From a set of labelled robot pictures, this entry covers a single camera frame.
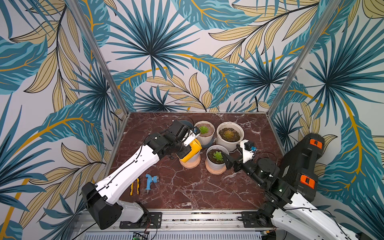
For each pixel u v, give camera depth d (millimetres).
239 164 604
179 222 734
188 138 636
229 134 928
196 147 735
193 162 924
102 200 377
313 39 788
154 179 837
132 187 824
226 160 618
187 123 977
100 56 849
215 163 823
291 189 518
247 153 576
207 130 947
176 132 525
